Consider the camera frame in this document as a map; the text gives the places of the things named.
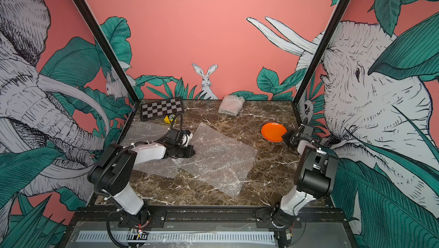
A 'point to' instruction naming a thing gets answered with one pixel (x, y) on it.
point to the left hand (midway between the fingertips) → (196, 150)
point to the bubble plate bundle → (231, 104)
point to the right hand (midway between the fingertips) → (283, 131)
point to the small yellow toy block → (168, 119)
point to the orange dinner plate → (273, 132)
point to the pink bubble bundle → (219, 160)
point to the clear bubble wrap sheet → (139, 132)
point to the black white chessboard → (161, 108)
